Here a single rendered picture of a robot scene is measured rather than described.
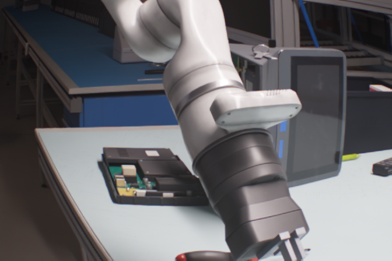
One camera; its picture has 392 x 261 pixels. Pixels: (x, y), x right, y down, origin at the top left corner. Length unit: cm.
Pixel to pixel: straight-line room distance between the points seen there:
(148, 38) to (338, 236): 36
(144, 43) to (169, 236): 27
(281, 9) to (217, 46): 195
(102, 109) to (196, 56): 191
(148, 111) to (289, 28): 52
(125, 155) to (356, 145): 43
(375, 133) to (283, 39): 129
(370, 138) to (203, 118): 77
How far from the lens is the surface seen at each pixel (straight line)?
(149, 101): 280
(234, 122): 81
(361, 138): 156
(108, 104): 277
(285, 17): 283
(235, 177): 81
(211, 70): 86
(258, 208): 80
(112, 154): 141
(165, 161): 139
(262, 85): 109
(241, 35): 306
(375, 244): 102
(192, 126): 84
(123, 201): 122
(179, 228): 112
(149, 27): 91
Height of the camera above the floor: 134
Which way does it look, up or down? 10 degrees down
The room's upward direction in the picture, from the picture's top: 1 degrees clockwise
